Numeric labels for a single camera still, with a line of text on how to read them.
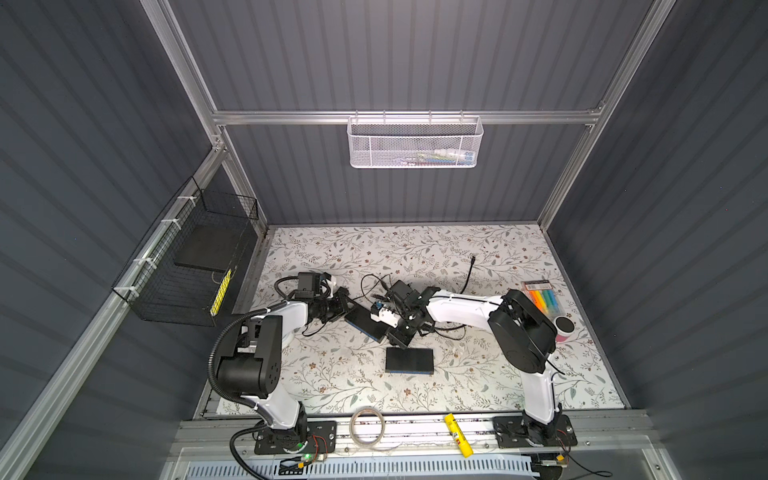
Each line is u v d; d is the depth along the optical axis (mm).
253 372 463
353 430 773
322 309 821
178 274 721
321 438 722
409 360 838
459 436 722
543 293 994
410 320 693
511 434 723
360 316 944
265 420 544
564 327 868
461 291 1016
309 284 771
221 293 688
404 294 753
